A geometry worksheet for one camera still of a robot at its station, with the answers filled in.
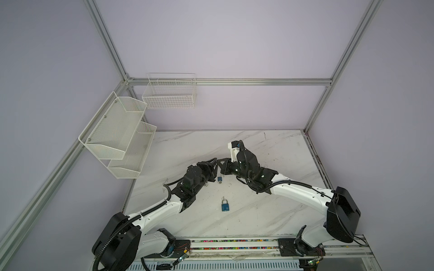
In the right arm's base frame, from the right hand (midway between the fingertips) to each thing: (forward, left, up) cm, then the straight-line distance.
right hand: (214, 161), depth 76 cm
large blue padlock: (-11, -5, -24) cm, 27 cm away
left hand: (+3, -2, -1) cm, 3 cm away
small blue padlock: (+4, -2, -23) cm, 23 cm away
